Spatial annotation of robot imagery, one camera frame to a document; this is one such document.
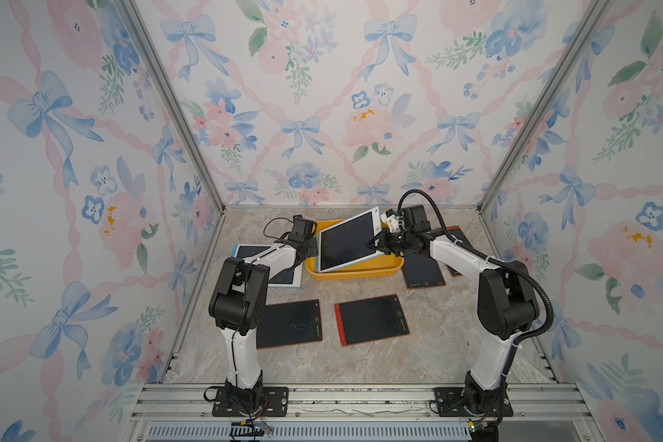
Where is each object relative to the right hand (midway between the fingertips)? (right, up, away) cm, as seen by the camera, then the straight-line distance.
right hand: (362, 238), depth 95 cm
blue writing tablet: (-25, -14, +3) cm, 29 cm away
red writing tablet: (+41, +2, +18) cm, 45 cm away
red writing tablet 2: (+22, -12, +5) cm, 25 cm away
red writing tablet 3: (+2, -27, -4) cm, 27 cm away
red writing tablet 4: (-24, -27, -6) cm, 37 cm away
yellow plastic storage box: (+7, -10, +1) cm, 12 cm away
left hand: (-19, -2, +7) cm, 20 cm away
